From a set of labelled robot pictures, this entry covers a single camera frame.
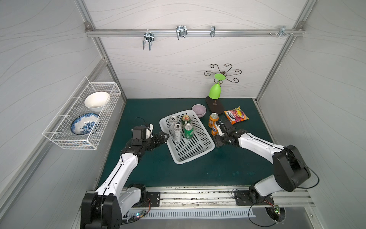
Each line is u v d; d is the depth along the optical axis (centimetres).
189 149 93
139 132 63
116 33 80
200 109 110
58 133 57
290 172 44
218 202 73
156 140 72
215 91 96
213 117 96
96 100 76
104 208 38
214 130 95
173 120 90
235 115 107
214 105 115
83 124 65
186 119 95
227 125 71
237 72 94
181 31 76
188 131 90
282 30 77
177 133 86
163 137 73
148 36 78
